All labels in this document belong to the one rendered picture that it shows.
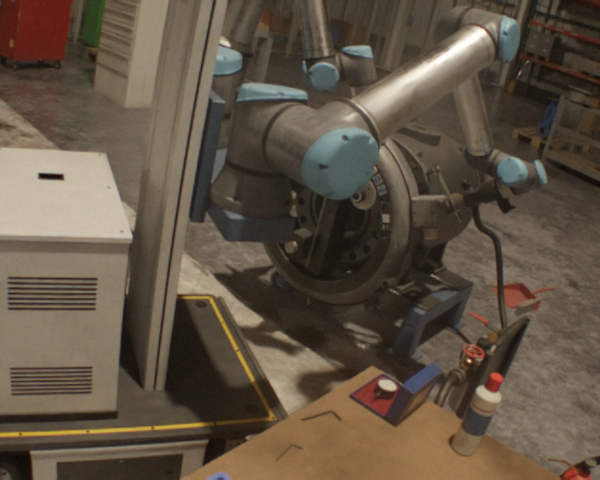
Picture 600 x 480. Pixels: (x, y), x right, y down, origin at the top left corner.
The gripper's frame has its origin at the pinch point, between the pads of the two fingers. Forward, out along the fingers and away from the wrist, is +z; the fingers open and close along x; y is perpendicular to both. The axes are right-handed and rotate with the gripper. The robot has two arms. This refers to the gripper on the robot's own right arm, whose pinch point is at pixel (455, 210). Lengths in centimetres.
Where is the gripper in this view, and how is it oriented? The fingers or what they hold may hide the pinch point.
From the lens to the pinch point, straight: 226.1
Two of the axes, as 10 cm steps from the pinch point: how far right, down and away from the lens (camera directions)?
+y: -4.7, -8.7, -1.5
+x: -5.2, 4.1, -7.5
